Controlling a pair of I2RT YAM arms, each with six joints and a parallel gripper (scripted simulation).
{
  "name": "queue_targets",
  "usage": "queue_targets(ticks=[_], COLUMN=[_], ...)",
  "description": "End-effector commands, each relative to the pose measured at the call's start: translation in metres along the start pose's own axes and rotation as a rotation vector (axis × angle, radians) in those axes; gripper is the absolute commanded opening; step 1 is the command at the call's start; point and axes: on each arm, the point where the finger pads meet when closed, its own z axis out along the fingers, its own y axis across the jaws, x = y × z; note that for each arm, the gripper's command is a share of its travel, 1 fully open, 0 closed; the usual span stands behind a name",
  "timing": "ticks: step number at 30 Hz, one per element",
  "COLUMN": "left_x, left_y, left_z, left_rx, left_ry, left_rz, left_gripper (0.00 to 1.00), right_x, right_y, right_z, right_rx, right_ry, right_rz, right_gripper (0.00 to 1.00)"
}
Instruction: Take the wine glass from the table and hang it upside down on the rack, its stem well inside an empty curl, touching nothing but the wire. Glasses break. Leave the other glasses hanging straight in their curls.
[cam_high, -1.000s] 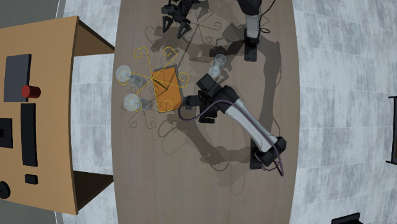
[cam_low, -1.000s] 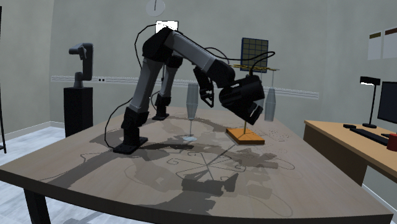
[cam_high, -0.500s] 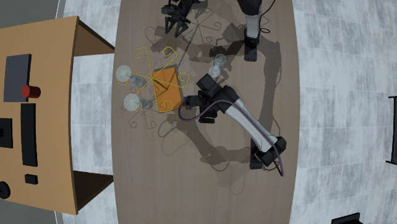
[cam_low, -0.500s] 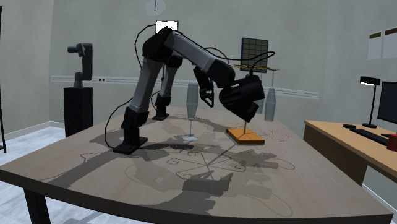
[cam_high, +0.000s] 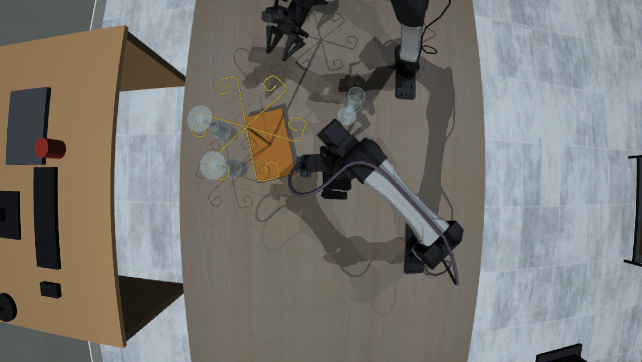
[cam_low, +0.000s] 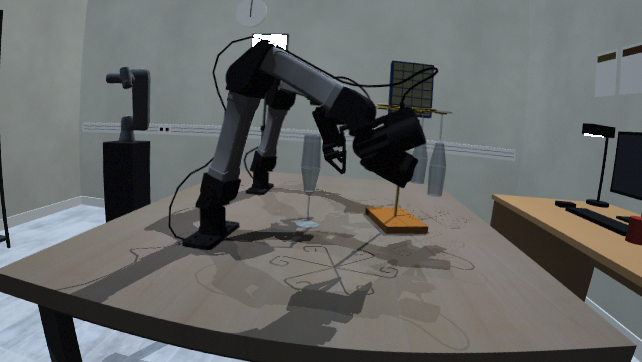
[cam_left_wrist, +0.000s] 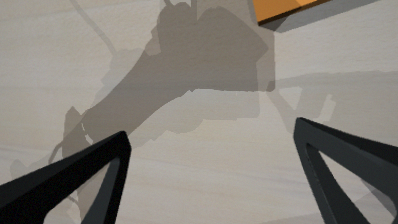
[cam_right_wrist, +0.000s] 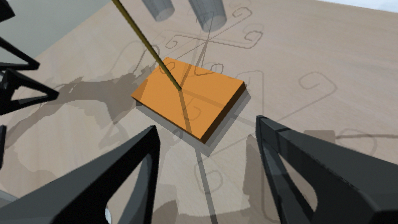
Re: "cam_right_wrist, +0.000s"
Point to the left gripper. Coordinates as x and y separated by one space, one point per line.
12 80

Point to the clear wine glass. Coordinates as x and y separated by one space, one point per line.
210 14
159 9

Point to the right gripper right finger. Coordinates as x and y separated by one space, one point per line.
351 187

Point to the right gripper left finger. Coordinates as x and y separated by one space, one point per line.
81 196

